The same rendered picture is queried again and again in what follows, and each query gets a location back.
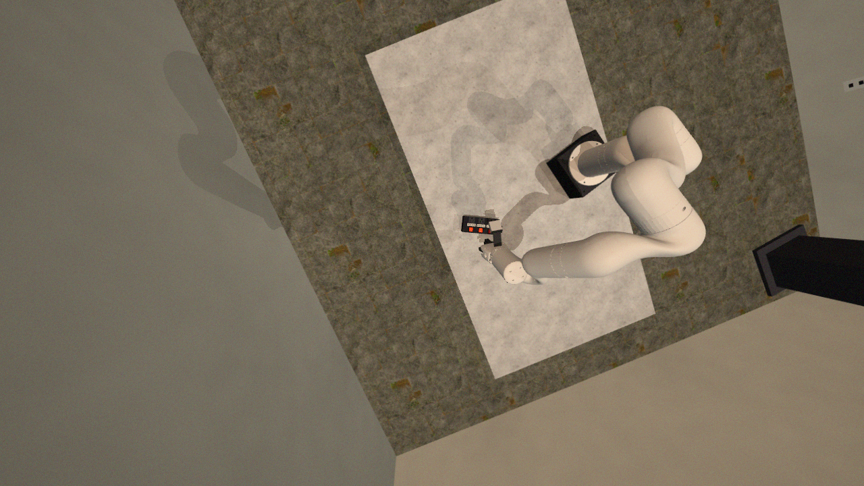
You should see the black power strip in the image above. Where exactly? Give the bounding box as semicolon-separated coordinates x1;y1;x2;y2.
461;216;499;234

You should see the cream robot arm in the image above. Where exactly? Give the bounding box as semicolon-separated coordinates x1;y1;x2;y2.
488;106;706;285

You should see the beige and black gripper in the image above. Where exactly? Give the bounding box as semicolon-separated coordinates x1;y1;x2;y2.
479;239;509;262

